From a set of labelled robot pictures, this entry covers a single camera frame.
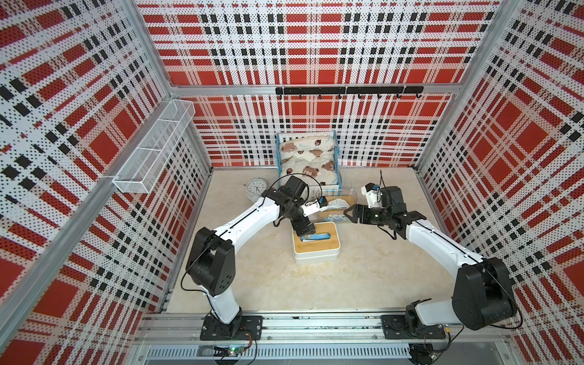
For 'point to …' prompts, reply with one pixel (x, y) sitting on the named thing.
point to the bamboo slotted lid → (350, 200)
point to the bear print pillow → (308, 147)
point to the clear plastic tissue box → (334, 219)
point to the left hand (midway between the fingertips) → (309, 218)
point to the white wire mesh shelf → (142, 169)
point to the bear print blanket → (323, 169)
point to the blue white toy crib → (313, 184)
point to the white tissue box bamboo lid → (324, 252)
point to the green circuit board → (236, 350)
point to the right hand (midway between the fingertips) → (354, 212)
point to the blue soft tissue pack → (338, 204)
